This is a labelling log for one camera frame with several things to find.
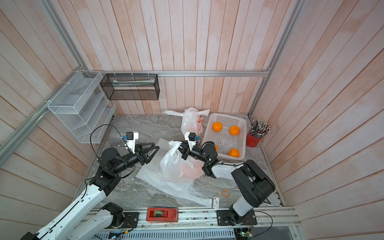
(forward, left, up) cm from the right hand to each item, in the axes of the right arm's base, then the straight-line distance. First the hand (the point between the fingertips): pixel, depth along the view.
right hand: (173, 142), depth 76 cm
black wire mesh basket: (+44, +34, +4) cm, 56 cm away
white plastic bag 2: (-6, +17, -23) cm, 29 cm away
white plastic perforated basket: (+16, -33, -25) cm, 44 cm away
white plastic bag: (-10, 0, -9) cm, 13 cm away
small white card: (-23, -23, -23) cm, 39 cm away
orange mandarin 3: (+5, -35, -17) cm, 40 cm away
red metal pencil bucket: (+13, -48, -17) cm, 53 cm away
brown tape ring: (-17, -29, -24) cm, 41 cm away
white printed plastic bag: (+22, -9, -8) cm, 25 cm away
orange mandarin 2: (+24, -39, -19) cm, 50 cm away
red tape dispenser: (-30, +5, -18) cm, 35 cm away
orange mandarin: (+28, -27, -19) cm, 44 cm away
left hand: (-6, +7, +4) cm, 10 cm away
